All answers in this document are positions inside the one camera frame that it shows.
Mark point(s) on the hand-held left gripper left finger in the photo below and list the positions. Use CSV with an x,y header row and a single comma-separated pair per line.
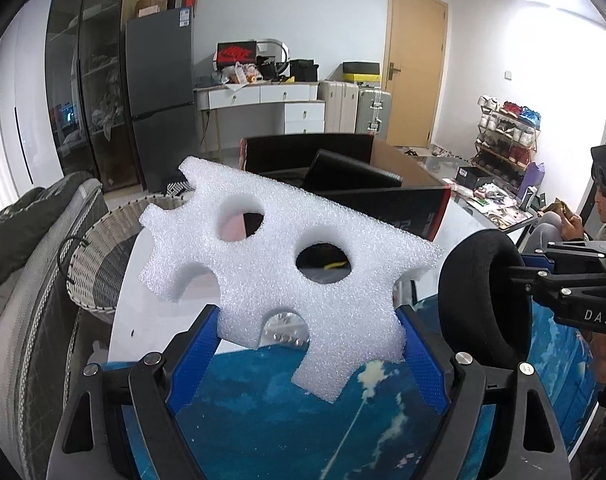
x,y
190,365

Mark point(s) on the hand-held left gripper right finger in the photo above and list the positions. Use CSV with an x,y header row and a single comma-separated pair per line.
x,y
425,365

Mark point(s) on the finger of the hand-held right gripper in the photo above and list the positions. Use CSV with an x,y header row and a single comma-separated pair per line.
x,y
573,251
558,285

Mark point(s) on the white foam insert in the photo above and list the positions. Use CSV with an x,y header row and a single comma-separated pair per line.
x,y
283,230

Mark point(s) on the black red cardboard box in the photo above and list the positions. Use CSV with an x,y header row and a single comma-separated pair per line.
x,y
373,210

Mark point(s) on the black leather pouch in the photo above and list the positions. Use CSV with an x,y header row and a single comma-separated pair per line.
x,y
350,172

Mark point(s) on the purple bag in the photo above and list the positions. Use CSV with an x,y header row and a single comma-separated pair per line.
x,y
530,182

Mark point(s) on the blue sky print mat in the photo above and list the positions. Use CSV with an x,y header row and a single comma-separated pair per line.
x,y
263,425

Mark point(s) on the small black box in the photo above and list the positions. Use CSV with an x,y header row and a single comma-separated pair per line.
x,y
470,176

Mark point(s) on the shoe rack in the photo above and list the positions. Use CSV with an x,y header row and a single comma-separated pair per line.
x,y
505,135

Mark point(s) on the white wicker basket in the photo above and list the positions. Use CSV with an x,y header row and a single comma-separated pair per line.
x,y
103,260

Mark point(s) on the glass table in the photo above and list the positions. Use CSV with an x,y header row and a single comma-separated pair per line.
x,y
443,167

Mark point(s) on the grey sofa with cushion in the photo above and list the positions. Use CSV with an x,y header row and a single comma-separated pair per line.
x,y
28,340

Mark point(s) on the grey duvet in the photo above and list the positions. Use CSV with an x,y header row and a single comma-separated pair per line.
x,y
13,240

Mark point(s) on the wooden door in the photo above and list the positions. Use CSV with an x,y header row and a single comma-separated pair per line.
x,y
415,70

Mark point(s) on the silver suitcase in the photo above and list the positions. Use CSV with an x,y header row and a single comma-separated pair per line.
x,y
372,112

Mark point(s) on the grey fridge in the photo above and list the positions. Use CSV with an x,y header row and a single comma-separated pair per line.
x,y
158,100

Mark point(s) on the beige suitcase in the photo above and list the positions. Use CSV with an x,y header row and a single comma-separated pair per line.
x,y
337,107

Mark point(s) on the white drawer cabinet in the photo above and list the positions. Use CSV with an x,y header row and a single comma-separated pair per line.
x,y
304,117

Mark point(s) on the black yellow box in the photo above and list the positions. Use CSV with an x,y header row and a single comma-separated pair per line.
x,y
360,74

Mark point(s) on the white desk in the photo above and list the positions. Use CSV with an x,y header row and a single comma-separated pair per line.
x,y
268,94

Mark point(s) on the pile of snack packets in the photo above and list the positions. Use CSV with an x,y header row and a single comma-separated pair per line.
x,y
238,75

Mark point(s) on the dark glass cabinet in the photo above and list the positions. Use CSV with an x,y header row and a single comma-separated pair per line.
x,y
93,85

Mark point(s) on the white wardrobe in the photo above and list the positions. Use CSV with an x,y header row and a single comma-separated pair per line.
x,y
18,110

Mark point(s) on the red black shoe box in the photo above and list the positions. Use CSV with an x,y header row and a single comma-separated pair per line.
x,y
236,53

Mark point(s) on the black bag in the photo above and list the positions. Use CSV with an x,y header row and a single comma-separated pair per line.
x,y
303,70

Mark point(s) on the round chrome mirror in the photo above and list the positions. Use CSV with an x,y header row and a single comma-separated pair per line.
x,y
280,50

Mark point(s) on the small open cardboard box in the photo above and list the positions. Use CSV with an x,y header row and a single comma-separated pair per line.
x,y
150,6

